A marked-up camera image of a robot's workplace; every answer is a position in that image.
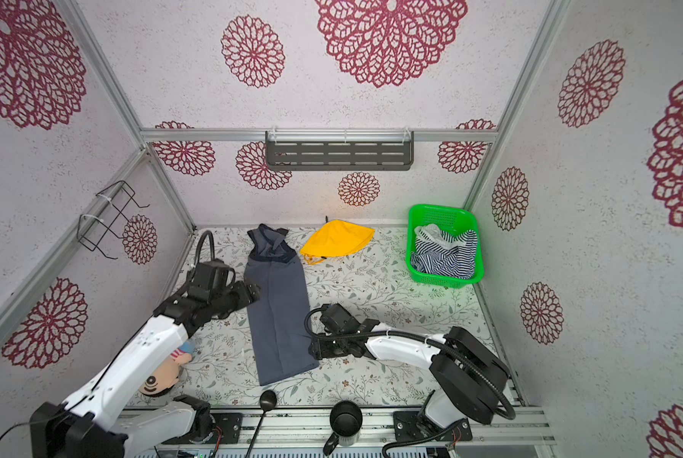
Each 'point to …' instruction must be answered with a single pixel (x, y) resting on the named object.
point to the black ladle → (268, 401)
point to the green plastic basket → (451, 221)
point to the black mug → (345, 418)
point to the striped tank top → (437, 252)
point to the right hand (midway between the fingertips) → (313, 348)
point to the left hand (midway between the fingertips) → (252, 294)
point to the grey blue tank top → (279, 316)
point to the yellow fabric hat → (333, 239)
